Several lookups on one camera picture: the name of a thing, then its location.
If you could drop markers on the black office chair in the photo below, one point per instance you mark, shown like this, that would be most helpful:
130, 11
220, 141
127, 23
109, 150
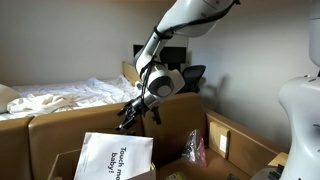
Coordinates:
195, 78

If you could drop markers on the small dark packet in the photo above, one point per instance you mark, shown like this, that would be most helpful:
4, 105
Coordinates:
232, 176

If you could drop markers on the wooden bed frame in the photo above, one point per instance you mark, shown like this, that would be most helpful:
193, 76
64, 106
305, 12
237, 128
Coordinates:
130, 75

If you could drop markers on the brown leather couch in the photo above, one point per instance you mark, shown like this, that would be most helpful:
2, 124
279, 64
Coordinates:
46, 133

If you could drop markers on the bed with white sheets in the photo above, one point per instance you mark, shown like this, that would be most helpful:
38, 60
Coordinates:
86, 91

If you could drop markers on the yellow printed packet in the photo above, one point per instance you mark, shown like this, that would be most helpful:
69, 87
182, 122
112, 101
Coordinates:
175, 176

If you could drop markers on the cream crumpled cloth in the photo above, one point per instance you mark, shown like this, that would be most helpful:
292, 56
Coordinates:
36, 104

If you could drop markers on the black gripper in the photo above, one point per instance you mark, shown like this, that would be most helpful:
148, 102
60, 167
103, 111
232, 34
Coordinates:
141, 106

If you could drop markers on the white pillow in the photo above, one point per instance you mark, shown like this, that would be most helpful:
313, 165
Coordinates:
7, 96

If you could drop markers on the black computer monitor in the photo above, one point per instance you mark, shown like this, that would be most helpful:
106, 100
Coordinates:
138, 50
175, 55

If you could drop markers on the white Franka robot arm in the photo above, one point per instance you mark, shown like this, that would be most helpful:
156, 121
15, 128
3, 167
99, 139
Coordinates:
301, 133

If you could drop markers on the cardboard box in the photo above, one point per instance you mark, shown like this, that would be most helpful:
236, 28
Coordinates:
61, 165

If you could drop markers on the white paper bag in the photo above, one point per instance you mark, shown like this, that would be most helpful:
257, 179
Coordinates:
106, 156

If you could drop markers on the clear pink plastic bag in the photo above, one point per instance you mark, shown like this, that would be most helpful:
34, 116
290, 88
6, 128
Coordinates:
195, 150

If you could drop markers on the tan wooden board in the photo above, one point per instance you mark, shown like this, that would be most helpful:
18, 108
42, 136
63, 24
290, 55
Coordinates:
278, 159

